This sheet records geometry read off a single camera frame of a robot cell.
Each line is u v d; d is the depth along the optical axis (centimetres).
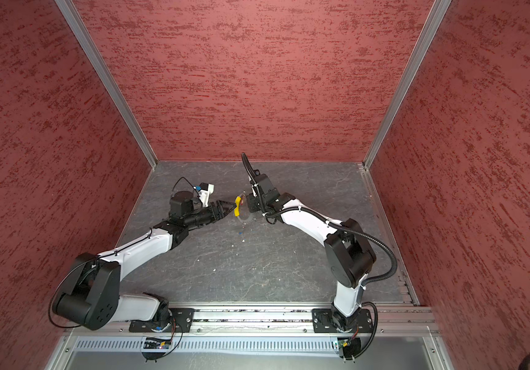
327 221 50
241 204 84
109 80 88
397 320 76
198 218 74
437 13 71
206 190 79
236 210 84
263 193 67
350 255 47
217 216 74
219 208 76
